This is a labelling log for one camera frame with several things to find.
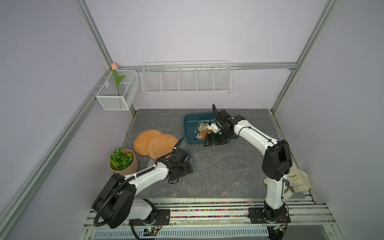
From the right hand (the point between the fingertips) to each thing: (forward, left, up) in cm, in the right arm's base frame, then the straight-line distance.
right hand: (210, 143), depth 87 cm
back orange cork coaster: (+9, +47, -12) cm, 49 cm away
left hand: (-14, +14, -10) cm, 22 cm away
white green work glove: (-19, -49, -9) cm, 53 cm away
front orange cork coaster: (+6, +32, -11) cm, 35 cm away
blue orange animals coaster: (-13, +12, +7) cm, 19 cm away
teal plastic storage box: (+26, +13, -10) cm, 31 cm away
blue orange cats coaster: (+17, +5, -10) cm, 20 cm away
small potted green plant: (-12, +47, +2) cm, 48 cm away
